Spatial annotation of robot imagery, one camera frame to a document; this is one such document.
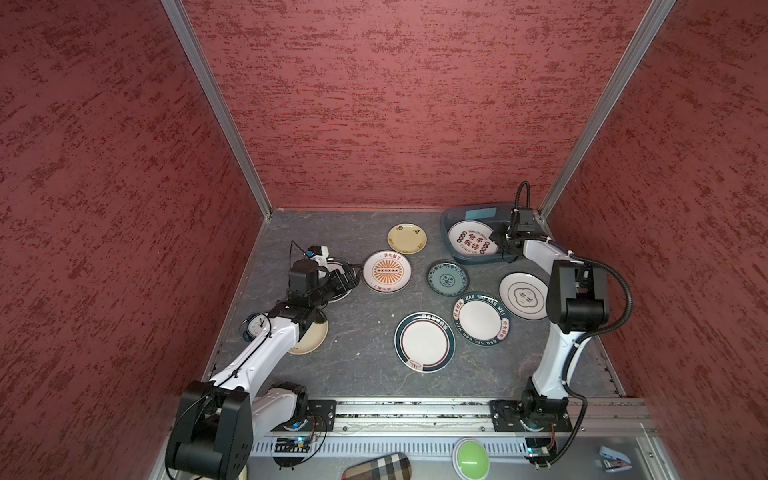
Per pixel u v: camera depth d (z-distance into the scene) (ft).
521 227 2.66
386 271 3.38
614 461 2.23
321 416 2.39
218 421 1.29
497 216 3.75
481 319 3.05
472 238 3.64
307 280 2.08
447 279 3.29
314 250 2.49
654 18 2.34
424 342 2.86
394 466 2.14
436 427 2.39
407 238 3.67
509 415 2.43
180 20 2.35
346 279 2.43
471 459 2.21
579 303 1.77
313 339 2.85
